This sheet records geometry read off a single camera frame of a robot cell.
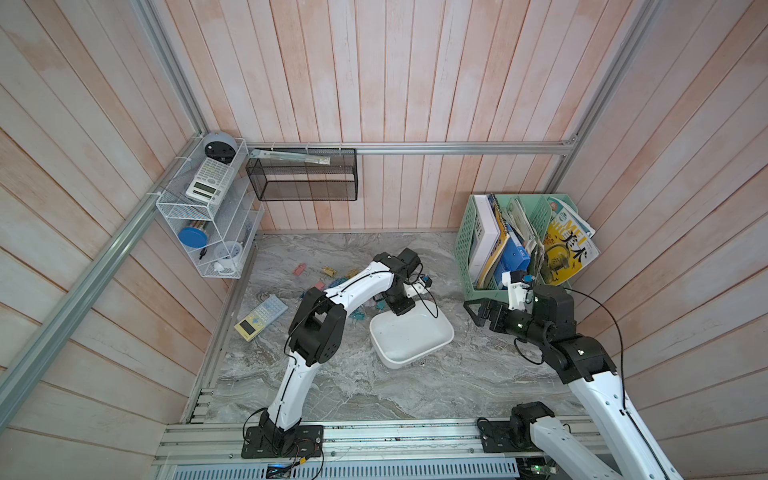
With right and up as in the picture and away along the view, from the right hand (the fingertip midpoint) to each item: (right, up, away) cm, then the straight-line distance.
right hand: (475, 303), depth 73 cm
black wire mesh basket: (-58, +40, +34) cm, 78 cm away
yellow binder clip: (-42, +7, +34) cm, 55 cm away
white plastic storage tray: (-19, -12, +9) cm, 24 cm away
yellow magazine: (+36, +16, +19) cm, 43 cm away
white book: (+7, +18, +12) cm, 23 cm away
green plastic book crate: (+11, +17, +11) cm, 23 cm away
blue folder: (+16, +12, +13) cm, 23 cm away
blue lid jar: (-73, +17, +3) cm, 75 cm away
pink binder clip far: (-53, +7, +34) cm, 64 cm away
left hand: (-18, -5, +19) cm, 26 cm away
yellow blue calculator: (-62, -8, +22) cm, 66 cm away
